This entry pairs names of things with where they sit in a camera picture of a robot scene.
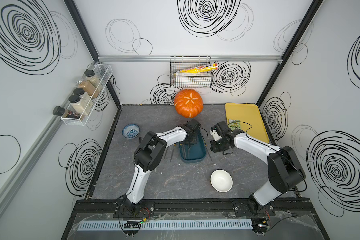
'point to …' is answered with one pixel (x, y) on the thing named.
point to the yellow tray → (252, 121)
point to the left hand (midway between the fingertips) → (191, 140)
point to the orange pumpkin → (188, 103)
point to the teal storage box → (196, 152)
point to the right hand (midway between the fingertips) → (213, 148)
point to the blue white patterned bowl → (131, 130)
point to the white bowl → (221, 180)
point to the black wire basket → (198, 79)
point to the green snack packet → (234, 124)
